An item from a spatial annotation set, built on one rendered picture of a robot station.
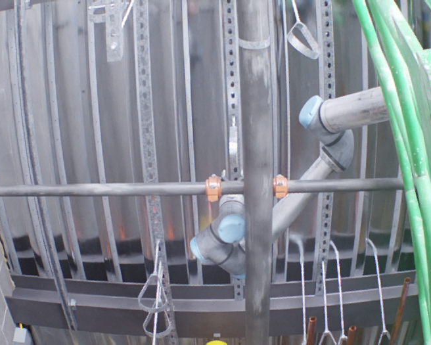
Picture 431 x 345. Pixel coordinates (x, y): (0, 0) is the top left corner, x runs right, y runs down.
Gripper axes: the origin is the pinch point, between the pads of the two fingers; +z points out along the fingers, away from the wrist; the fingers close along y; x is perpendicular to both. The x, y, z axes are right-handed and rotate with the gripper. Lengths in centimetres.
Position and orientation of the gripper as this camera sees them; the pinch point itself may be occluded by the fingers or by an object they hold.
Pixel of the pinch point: (232, 174)
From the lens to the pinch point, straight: 301.3
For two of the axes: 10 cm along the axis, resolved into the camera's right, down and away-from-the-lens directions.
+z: 0.2, -5.7, 8.2
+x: 0.4, 8.2, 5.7
